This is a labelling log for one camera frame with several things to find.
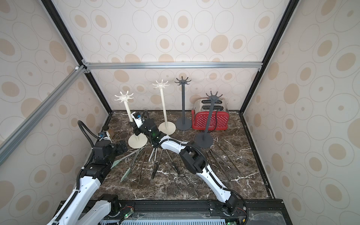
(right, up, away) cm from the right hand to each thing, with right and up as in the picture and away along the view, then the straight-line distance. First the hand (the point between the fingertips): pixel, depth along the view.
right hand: (137, 118), depth 89 cm
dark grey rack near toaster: (+45, -15, +12) cm, 49 cm away
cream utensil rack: (-6, -16, +11) cm, 21 cm away
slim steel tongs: (+5, -35, -7) cm, 36 cm away
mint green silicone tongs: (-3, -31, -2) cm, 31 cm away
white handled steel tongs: (+8, -23, +5) cm, 25 cm away
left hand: (-5, -13, -10) cm, 17 cm away
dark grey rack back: (+30, -4, +21) cm, 36 cm away
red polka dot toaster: (+45, +2, +8) cm, 46 cm away
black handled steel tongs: (+12, -30, +1) cm, 32 cm away
